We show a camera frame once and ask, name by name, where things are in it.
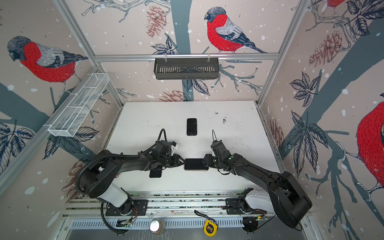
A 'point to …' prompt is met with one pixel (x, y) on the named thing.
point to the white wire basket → (67, 120)
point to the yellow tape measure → (210, 226)
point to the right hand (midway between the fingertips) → (204, 162)
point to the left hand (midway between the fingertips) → (184, 163)
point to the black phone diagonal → (191, 126)
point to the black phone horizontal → (194, 164)
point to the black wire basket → (186, 68)
